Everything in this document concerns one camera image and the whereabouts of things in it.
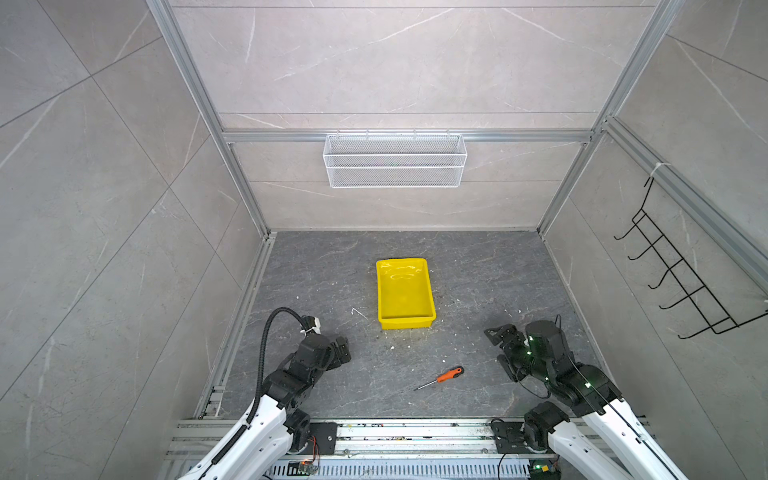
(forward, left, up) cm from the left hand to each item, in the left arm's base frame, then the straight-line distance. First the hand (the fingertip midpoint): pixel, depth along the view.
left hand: (334, 338), depth 83 cm
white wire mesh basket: (+54, -18, +23) cm, 61 cm away
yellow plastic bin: (+17, -22, -5) cm, 28 cm away
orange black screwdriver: (-9, -34, -5) cm, 36 cm away
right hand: (-5, -41, +8) cm, 42 cm away
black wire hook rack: (+10, -82, +25) cm, 86 cm away
